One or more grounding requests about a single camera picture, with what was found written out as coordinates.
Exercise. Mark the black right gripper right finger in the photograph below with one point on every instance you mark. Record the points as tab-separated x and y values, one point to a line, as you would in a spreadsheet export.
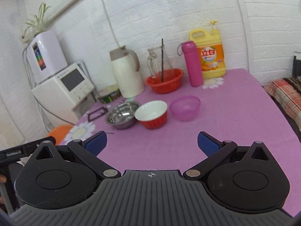
216	152

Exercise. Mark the red plastic basket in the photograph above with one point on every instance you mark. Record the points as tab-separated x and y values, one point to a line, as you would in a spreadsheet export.
171	82

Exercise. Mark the red and white ceramic bowl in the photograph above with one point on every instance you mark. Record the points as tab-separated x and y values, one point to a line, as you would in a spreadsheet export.
152	115

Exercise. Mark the instant noodle cup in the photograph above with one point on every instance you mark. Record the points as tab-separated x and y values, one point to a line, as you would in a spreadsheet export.
108	94

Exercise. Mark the pink thermos bottle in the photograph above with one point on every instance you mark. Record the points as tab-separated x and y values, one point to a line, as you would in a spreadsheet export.
190	52

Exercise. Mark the purple plastic bowl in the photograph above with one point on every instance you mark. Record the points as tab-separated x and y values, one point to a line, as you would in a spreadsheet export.
185	108

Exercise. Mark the orange plastic stool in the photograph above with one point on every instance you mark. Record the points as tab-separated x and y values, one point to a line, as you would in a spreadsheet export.
60	132

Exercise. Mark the black box on bed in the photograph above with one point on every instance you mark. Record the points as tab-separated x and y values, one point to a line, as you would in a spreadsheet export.
296	64

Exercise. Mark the stainless steel bowl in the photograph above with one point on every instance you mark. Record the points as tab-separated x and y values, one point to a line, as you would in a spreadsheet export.
123	116

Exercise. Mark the pink tablecloth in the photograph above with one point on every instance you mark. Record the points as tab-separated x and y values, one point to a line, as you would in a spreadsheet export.
238	109

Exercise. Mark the white appliance with screen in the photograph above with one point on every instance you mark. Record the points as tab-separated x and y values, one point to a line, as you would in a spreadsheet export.
66	96

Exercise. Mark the green potted plant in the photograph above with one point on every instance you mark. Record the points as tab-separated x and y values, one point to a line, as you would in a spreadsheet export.
36	25

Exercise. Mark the black rectangular frame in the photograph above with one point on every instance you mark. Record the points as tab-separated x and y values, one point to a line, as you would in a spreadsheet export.
96	114

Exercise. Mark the white water purifier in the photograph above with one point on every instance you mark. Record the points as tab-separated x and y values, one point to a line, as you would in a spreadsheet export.
45	56

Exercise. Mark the person's left hand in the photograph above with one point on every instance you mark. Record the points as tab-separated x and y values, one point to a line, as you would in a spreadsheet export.
3	179

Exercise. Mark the clear glass pitcher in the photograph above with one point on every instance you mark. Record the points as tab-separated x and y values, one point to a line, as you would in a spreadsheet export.
154	61

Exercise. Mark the dark stirring stick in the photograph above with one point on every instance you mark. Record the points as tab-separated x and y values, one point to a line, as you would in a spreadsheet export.
162	60

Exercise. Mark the plaid blanket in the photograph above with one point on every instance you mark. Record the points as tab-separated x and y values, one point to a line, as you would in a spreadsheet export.
287	93

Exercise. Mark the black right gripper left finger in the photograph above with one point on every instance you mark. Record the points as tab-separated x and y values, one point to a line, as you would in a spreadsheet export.
86	152

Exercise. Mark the yellow detergent bottle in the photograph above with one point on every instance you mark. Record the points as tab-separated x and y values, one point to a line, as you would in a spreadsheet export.
210	51

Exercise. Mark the cream thermos jug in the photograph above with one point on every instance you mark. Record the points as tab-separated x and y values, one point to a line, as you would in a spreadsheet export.
126	70

